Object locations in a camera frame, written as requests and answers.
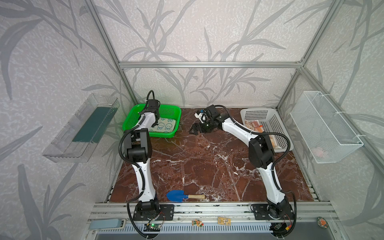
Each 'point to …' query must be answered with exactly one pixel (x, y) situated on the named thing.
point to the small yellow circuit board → (224, 221)
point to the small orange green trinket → (198, 222)
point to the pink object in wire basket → (317, 151)
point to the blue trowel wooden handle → (178, 196)
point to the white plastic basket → (269, 120)
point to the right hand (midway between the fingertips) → (195, 126)
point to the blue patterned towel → (164, 125)
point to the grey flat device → (101, 224)
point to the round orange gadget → (322, 222)
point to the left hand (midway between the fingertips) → (145, 114)
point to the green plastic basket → (131, 118)
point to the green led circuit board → (152, 227)
